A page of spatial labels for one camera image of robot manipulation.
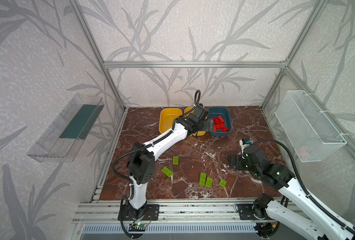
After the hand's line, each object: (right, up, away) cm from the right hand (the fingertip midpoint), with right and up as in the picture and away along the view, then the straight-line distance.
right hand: (234, 152), depth 77 cm
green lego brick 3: (-16, -16, +7) cm, 24 cm away
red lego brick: (-2, +16, +31) cm, 35 cm away
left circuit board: (-49, -35, -5) cm, 61 cm away
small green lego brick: (-5, -18, +5) cm, 19 cm away
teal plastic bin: (+5, +22, +38) cm, 44 cm away
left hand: (-13, +17, +9) cm, 23 cm away
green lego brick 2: (-36, -14, +9) cm, 40 cm away
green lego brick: (-32, -8, +14) cm, 36 cm away
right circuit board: (+13, -36, -6) cm, 39 cm away
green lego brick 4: (-12, -18, +6) cm, 23 cm away
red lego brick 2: (0, +12, +28) cm, 31 cm away
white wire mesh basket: (+29, +12, -13) cm, 34 cm away
